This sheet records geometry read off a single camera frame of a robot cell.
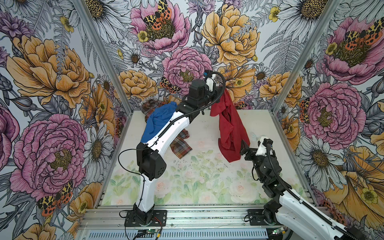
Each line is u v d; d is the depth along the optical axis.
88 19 0.75
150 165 0.51
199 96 0.61
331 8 0.72
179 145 1.00
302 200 0.51
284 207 0.55
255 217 0.74
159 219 0.74
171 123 0.55
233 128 0.87
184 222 0.74
